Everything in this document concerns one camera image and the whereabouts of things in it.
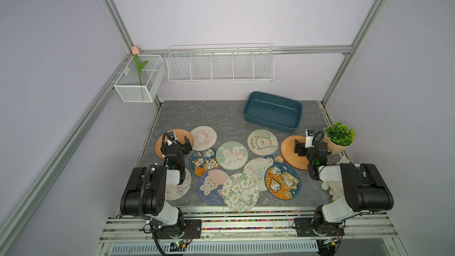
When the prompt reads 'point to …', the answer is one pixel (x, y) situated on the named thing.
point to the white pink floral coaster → (175, 192)
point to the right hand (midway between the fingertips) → (304, 138)
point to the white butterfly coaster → (257, 168)
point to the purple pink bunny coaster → (210, 186)
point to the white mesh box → (141, 78)
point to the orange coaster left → (179, 135)
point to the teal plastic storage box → (273, 112)
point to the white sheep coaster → (262, 142)
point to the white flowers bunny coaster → (240, 192)
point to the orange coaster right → (292, 158)
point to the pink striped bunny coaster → (204, 138)
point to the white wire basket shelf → (220, 63)
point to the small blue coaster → (278, 159)
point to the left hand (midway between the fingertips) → (177, 139)
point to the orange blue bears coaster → (282, 181)
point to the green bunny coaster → (231, 155)
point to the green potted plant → (339, 137)
